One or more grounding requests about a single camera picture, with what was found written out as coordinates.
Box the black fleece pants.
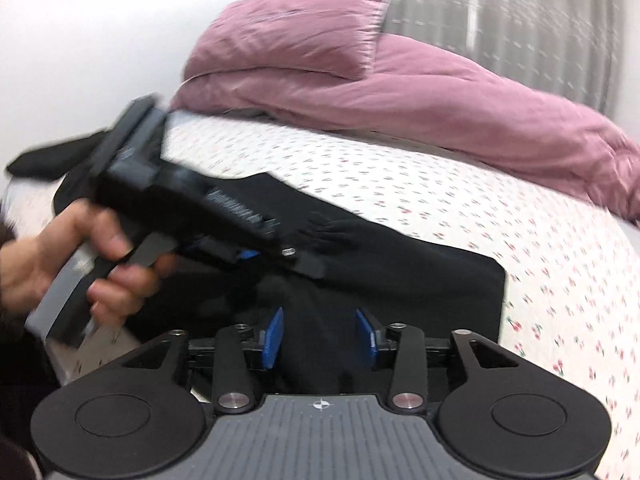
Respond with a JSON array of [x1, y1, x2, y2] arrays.
[[127, 174, 506, 394]]

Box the person's left hand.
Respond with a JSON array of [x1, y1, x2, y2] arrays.
[[1, 200, 176, 327]]

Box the black garment at right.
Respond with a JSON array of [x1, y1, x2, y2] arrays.
[[6, 130, 107, 182]]

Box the pink velvet duvet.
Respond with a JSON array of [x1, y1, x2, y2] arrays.
[[171, 35, 639, 222]]

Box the pink velvet pillow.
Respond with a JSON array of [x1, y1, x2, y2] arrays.
[[183, 0, 392, 81]]

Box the grey star curtain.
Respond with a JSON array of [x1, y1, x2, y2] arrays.
[[384, 0, 625, 117]]

